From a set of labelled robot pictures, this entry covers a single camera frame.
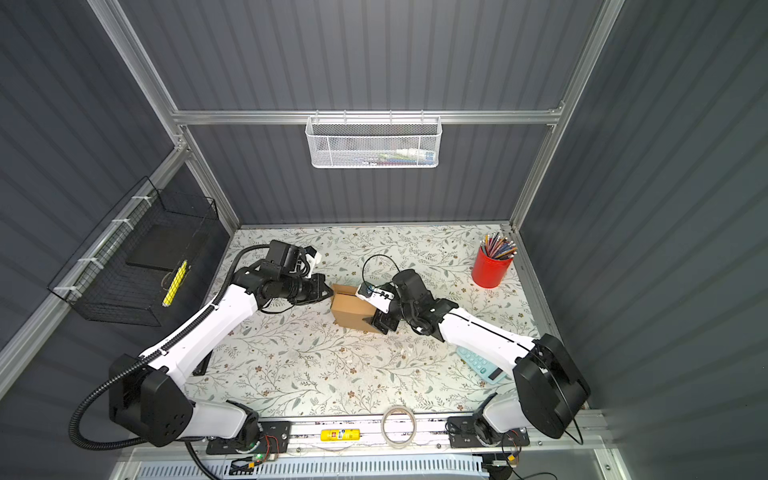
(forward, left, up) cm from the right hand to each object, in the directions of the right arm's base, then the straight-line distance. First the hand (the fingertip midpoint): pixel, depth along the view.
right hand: (375, 305), depth 82 cm
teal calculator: (-14, -31, -12) cm, 36 cm away
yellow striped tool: (-2, +47, +15) cm, 49 cm away
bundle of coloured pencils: (+22, -39, -1) cm, 45 cm away
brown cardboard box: (-2, +6, 0) cm, 7 cm away
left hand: (+2, +11, +5) cm, 12 cm away
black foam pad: (+9, +54, +16) cm, 57 cm away
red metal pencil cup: (+19, -38, -11) cm, 44 cm away
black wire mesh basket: (+1, +60, +17) cm, 62 cm away
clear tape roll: (-30, -3, -12) cm, 32 cm away
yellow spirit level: (-29, +8, -11) cm, 33 cm away
